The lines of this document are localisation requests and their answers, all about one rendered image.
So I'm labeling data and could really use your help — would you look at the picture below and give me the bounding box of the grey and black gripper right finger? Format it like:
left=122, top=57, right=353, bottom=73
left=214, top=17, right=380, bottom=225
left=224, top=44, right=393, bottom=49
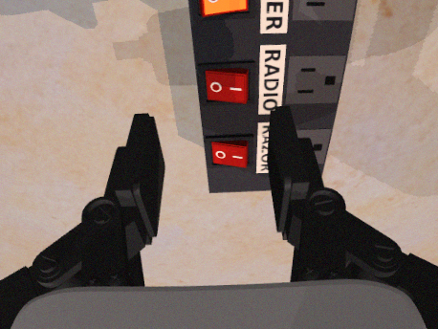
left=267, top=106, right=438, bottom=329

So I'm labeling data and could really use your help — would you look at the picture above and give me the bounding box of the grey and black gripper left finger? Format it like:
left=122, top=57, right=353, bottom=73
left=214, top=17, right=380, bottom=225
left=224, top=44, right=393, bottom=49
left=0, top=113, right=165, bottom=329

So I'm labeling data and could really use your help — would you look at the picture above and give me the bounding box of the black power strip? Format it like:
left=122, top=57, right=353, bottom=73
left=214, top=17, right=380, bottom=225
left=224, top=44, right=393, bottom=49
left=188, top=0, right=358, bottom=193

